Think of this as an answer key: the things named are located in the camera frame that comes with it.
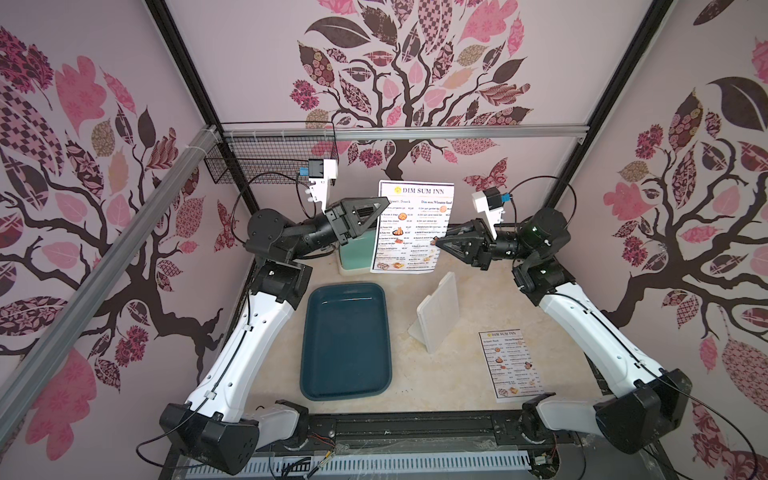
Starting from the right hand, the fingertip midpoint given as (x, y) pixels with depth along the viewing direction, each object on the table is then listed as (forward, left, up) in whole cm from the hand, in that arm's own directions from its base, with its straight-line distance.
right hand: (440, 242), depth 57 cm
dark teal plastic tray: (-1, +24, -44) cm, 50 cm away
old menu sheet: (-9, -24, -45) cm, 52 cm away
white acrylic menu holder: (+8, -5, -44) cm, 45 cm away
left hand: (0, +10, +9) cm, 13 cm away
